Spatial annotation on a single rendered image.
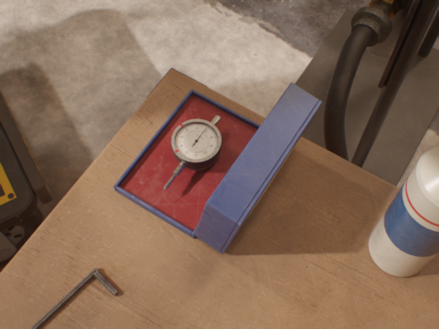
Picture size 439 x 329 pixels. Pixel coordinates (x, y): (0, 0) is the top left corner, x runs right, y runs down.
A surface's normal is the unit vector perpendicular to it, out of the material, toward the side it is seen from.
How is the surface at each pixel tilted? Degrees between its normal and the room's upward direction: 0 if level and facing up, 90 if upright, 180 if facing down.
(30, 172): 0
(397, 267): 90
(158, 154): 0
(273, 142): 9
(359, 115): 0
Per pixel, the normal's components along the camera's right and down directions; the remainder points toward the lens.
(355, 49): 0.10, -0.14
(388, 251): -0.80, 0.54
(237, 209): 0.14, -0.38
